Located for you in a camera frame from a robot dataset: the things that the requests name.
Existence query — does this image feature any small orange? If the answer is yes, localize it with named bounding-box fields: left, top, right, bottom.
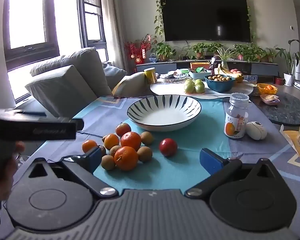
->
left=104, top=134, right=120, bottom=150
left=82, top=140, right=98, bottom=153

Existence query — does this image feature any clear plastic bottle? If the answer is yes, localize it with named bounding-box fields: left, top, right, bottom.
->
left=224, top=92, right=249, bottom=139

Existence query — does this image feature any beige curtain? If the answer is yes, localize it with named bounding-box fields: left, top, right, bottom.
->
left=100, top=0, right=127, bottom=68

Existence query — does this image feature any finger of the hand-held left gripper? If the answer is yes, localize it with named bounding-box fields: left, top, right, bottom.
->
left=70, top=118, right=84, bottom=140

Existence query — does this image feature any pink dish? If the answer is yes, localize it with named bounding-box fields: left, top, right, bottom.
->
left=260, top=94, right=280, bottom=105

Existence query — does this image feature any grey television cabinet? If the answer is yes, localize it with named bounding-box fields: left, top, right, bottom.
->
left=136, top=59, right=279, bottom=77

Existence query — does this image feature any blue bowl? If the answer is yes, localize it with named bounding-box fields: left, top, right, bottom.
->
left=205, top=74, right=236, bottom=92

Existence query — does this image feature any banana bunch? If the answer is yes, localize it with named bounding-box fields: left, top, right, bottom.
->
left=217, top=64, right=240, bottom=78

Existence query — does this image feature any person's left hand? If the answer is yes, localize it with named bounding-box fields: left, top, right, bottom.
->
left=0, top=142, right=25, bottom=200

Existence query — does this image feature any wide green potted plant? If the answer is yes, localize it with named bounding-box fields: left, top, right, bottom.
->
left=232, top=44, right=255, bottom=62

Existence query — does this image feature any orange basket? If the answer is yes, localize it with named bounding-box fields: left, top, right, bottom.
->
left=257, top=83, right=278, bottom=95

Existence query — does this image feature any striped ceramic bowl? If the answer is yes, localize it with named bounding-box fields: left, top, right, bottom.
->
left=127, top=94, right=202, bottom=132

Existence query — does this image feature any white egg-shaped device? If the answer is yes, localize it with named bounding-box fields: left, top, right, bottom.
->
left=245, top=121, right=268, bottom=140

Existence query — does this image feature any large orange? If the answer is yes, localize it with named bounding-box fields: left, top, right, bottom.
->
left=114, top=146, right=139, bottom=172
left=120, top=131, right=142, bottom=151

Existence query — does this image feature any bushy green potted plant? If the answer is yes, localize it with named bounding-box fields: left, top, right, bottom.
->
left=151, top=41, right=175, bottom=62

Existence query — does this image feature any narrow dark-framed window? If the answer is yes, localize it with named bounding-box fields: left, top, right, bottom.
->
left=76, top=0, right=109, bottom=63

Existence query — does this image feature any blue patterned tablecloth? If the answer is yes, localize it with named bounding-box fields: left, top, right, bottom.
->
left=12, top=95, right=300, bottom=205

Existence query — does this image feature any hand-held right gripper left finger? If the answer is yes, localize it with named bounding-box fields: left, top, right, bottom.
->
left=27, top=146, right=118, bottom=198

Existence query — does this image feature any grey cushion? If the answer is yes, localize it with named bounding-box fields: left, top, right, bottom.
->
left=102, top=63, right=127, bottom=90

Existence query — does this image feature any tall plant in white pot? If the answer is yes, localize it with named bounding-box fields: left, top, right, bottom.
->
left=275, top=39, right=300, bottom=87

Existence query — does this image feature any red apple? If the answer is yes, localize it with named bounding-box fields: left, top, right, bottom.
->
left=159, top=138, right=178, bottom=157

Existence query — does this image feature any wall television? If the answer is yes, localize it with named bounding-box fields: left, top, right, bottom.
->
left=160, top=0, right=252, bottom=42

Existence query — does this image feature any pile of brown fruit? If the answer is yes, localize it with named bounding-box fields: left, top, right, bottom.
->
left=207, top=74, right=232, bottom=82

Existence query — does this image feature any beige cushion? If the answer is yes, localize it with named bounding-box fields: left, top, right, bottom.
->
left=112, top=72, right=150, bottom=97

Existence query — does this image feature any grey sofa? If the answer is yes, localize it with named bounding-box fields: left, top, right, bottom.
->
left=25, top=47, right=128, bottom=119

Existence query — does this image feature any spider plant in glass vase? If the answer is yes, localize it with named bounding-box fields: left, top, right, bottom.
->
left=214, top=46, right=237, bottom=68

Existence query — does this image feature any trailing vine plant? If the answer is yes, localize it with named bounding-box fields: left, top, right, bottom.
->
left=154, top=0, right=257, bottom=40

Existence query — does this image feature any red plum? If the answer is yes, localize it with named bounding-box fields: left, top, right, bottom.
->
left=115, top=123, right=132, bottom=137

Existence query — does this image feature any yellow can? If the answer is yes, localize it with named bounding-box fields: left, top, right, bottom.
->
left=144, top=67, right=158, bottom=84

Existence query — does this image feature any brown longan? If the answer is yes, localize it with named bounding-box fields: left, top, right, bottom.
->
left=109, top=145, right=122, bottom=157
left=140, top=131, right=154, bottom=145
left=101, top=155, right=115, bottom=171
left=137, top=146, right=153, bottom=162

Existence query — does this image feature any wide dark-framed window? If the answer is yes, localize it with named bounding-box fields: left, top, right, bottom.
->
left=4, top=0, right=60, bottom=65

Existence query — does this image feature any yellow mat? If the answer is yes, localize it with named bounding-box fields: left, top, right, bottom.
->
left=281, top=130, right=300, bottom=173

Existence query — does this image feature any glass plate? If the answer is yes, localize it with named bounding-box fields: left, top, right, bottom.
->
left=162, top=74, right=190, bottom=83

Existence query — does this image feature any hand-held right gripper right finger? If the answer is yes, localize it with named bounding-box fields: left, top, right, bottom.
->
left=185, top=148, right=280, bottom=197

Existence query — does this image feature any red decoration plant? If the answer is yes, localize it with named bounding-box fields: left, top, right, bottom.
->
left=124, top=34, right=157, bottom=65

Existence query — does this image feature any dark marble round table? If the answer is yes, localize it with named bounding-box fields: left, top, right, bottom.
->
left=250, top=90, right=300, bottom=127

